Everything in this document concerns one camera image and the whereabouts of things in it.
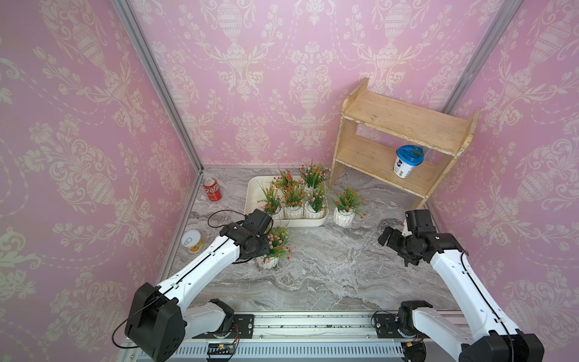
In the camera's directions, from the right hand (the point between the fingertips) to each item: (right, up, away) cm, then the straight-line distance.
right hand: (390, 243), depth 81 cm
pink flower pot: (-27, +25, +16) cm, 40 cm away
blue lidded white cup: (+6, +31, +1) cm, 32 cm away
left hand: (-46, -3, +1) cm, 46 cm away
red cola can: (-71, +19, +19) cm, 76 cm away
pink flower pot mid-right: (-44, +13, +11) cm, 47 cm away
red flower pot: (-37, +20, +21) cm, 47 cm away
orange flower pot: (-12, +13, +11) cm, 21 cm away
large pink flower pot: (-41, -4, +9) cm, 42 cm away
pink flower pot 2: (-25, +12, +13) cm, 31 cm away
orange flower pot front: (-35, +15, +9) cm, 39 cm away
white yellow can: (-75, -1, +7) cm, 76 cm away
